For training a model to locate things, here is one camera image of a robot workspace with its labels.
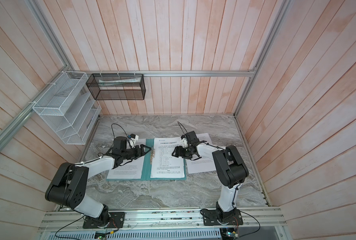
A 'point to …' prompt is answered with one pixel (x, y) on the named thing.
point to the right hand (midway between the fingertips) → (176, 154)
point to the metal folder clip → (152, 155)
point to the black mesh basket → (117, 86)
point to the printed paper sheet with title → (166, 165)
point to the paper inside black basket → (104, 82)
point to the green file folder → (148, 142)
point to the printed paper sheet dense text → (133, 170)
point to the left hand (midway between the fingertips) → (148, 152)
